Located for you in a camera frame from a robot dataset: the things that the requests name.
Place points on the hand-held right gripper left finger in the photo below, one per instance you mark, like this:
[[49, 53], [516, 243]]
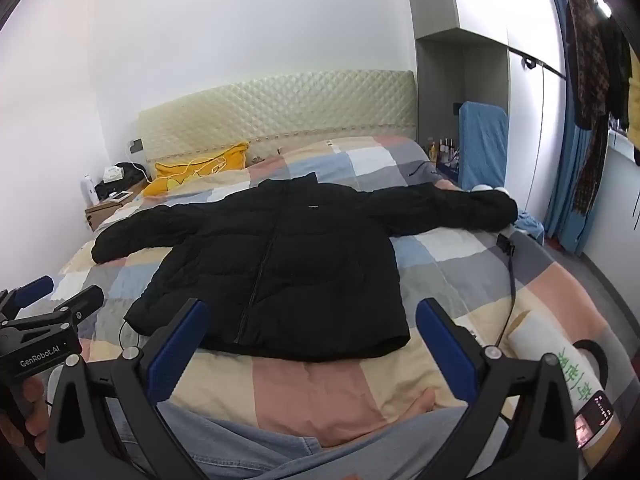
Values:
[[179, 352]]

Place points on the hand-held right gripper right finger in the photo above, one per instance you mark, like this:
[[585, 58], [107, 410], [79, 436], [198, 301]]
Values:
[[446, 355]]

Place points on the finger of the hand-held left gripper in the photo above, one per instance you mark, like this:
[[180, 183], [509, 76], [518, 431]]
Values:
[[82, 302], [34, 288]]

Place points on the black puffer jacket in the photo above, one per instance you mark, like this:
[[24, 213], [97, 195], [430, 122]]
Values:
[[300, 260]]

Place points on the person's left hand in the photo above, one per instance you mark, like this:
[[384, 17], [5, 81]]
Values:
[[34, 405]]

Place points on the wooden nightstand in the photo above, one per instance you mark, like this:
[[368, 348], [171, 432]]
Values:
[[100, 213]]

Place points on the white cylindrical plush pillow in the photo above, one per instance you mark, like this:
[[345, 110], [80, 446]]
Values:
[[545, 352]]

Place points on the patchwork quilt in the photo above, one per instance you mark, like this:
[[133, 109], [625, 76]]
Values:
[[350, 390]]

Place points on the white bottle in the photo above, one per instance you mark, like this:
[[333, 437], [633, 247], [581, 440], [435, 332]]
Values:
[[90, 191]]

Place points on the white phone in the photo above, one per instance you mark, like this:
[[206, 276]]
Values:
[[121, 195]]

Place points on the tissue box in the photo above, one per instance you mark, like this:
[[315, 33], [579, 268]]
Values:
[[113, 173]]

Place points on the black bag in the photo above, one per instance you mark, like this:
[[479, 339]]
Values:
[[129, 176]]

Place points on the blue crumpled cloth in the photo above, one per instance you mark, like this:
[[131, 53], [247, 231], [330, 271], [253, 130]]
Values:
[[530, 225]]

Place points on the small device with display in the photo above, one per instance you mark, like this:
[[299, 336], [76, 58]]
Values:
[[595, 420]]

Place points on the white plush object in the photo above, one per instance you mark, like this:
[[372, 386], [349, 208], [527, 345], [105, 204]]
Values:
[[482, 189]]

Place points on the yellow cloth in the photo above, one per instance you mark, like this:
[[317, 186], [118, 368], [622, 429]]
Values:
[[200, 174]]

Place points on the row of small bottles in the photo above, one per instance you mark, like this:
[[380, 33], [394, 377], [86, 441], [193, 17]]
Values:
[[442, 150]]

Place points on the blue curtain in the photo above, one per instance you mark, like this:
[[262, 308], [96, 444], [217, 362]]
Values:
[[570, 185]]

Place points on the blue cloth-covered chair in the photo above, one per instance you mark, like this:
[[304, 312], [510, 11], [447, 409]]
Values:
[[482, 145]]

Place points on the cream quilted headboard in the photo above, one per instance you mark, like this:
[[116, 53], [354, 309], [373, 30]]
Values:
[[275, 110]]

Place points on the brown patterned scarf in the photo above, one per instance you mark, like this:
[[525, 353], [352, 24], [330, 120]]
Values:
[[587, 85]]

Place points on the yellow hanging garment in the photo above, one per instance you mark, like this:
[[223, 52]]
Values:
[[636, 110]]

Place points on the black hanging garment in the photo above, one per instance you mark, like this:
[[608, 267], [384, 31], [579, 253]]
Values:
[[619, 75]]

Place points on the grey wardrobe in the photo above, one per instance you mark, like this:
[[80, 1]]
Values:
[[435, 0]]

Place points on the wall socket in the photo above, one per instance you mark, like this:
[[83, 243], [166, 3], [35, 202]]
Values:
[[135, 146]]

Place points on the black rail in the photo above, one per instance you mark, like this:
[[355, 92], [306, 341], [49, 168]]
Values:
[[537, 63]]

